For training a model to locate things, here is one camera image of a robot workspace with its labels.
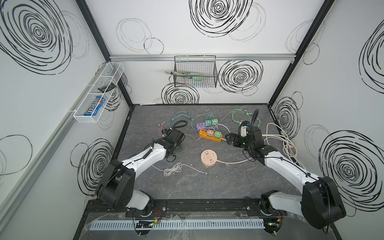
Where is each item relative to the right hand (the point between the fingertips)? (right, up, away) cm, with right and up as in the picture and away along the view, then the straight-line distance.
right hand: (230, 136), depth 86 cm
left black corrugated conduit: (-32, +5, -15) cm, 36 cm away
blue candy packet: (-69, +16, -15) cm, 72 cm away
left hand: (-33, -7, +3) cm, 34 cm away
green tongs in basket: (-23, +37, +5) cm, 44 cm away
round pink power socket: (-12, -13, +3) cm, 18 cm away
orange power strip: (-15, 0, +13) cm, 20 cm away
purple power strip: (-16, +5, +19) cm, 25 cm away
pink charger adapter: (-11, +1, +10) cm, 15 cm away
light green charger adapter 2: (-7, +8, +16) cm, 19 cm away
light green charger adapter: (-6, 0, +8) cm, 10 cm away
